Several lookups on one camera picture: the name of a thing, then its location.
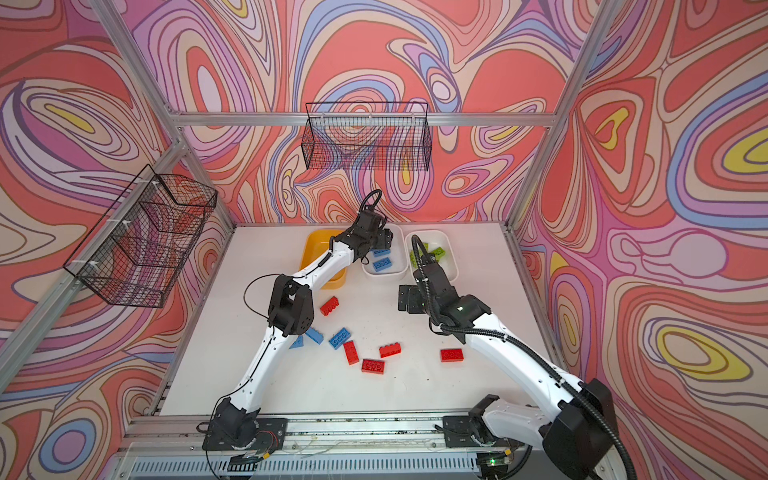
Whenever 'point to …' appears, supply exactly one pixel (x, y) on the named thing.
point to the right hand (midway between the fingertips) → (417, 299)
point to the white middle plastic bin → (399, 255)
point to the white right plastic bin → (437, 244)
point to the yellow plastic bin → (315, 245)
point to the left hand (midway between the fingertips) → (383, 232)
